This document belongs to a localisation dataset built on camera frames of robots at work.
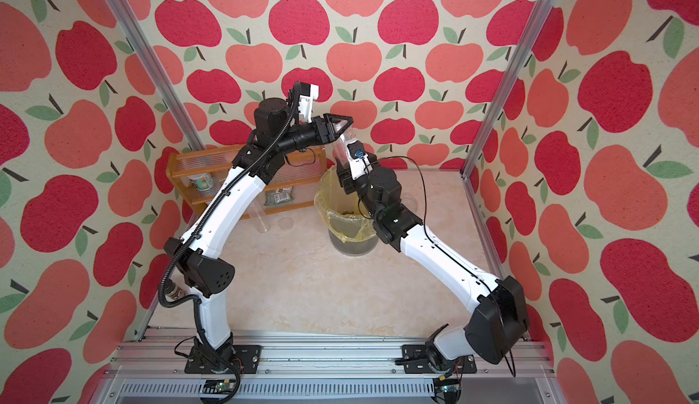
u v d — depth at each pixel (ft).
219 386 2.35
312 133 2.01
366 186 2.01
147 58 2.76
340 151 2.27
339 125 2.14
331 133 2.01
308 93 2.00
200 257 1.53
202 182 3.03
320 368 2.41
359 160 1.91
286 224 3.41
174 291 2.62
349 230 2.58
